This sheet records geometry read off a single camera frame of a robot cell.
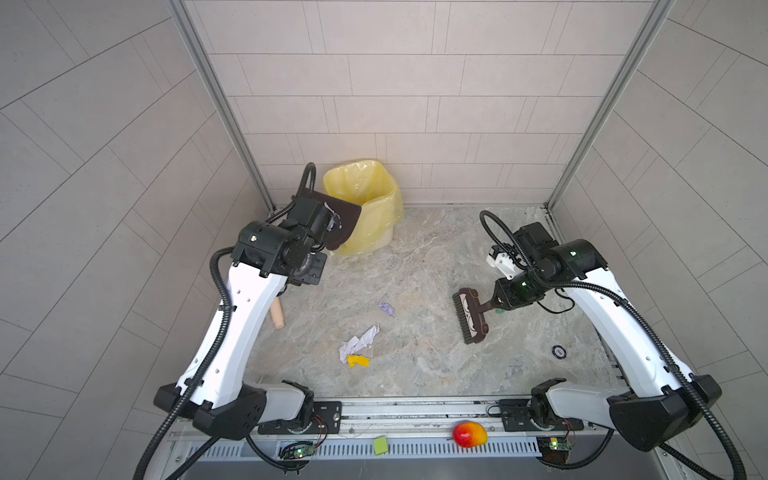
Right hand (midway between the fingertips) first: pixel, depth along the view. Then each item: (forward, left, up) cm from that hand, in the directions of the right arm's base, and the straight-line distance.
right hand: (493, 301), depth 70 cm
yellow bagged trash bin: (+46, +29, -1) cm, 54 cm away
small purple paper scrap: (+9, +26, -18) cm, 32 cm away
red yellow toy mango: (-24, +8, -16) cm, 30 cm away
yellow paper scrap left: (-6, +34, -18) cm, 39 cm away
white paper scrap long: (+1, +31, -19) cm, 36 cm away
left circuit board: (-24, +47, -16) cm, 55 cm away
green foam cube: (-24, +29, -19) cm, 42 cm away
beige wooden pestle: (+9, +58, -16) cm, 61 cm away
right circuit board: (-27, -11, -21) cm, 37 cm away
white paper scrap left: (-2, +36, -17) cm, 40 cm away
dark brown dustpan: (+19, +34, +12) cm, 41 cm away
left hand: (+7, +41, +10) cm, 43 cm away
